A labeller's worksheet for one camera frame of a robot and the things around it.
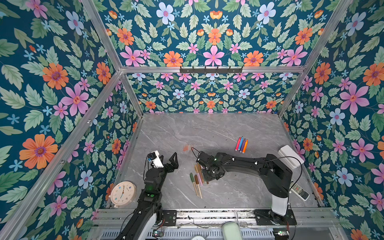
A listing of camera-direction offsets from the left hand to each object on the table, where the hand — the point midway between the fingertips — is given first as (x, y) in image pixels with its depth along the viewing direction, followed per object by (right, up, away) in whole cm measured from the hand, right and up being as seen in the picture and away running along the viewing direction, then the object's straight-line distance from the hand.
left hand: (171, 152), depth 79 cm
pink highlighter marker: (+41, +2, +22) cm, 47 cm away
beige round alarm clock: (-26, -22, 0) cm, 34 cm away
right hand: (+20, -15, +7) cm, 26 cm away
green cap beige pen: (+11, -17, +7) cm, 22 cm away
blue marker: (+43, +2, +22) cm, 49 cm away
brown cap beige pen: (+14, -18, +7) cm, 24 cm away
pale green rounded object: (+30, -34, -12) cm, 47 cm away
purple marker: (+44, 0, +21) cm, 49 cm away
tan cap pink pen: (+14, -13, +9) cm, 21 cm away
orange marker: (+45, -1, +19) cm, 49 cm away
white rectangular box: (+71, -2, +15) cm, 72 cm away
